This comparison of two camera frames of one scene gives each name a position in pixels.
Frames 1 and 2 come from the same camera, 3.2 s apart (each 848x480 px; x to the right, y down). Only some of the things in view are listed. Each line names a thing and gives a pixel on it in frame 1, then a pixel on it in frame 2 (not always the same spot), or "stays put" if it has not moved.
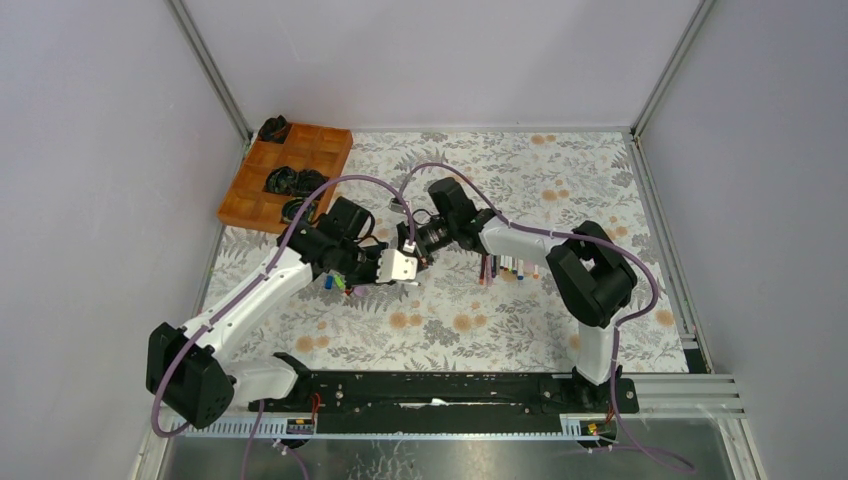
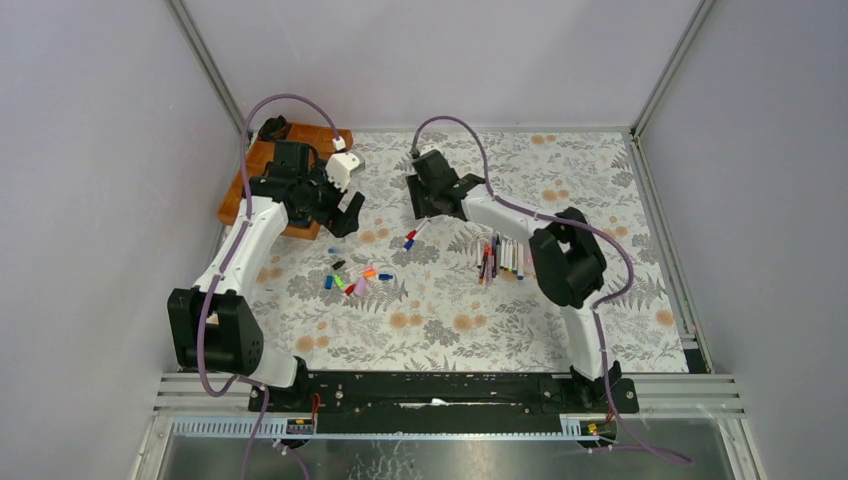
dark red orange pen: (483, 268) stays put
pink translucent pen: (488, 270) stays put
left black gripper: (375, 251) to (339, 224)
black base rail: (400, 402) stays put
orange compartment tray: (309, 147) stays put
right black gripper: (423, 256) to (421, 210)
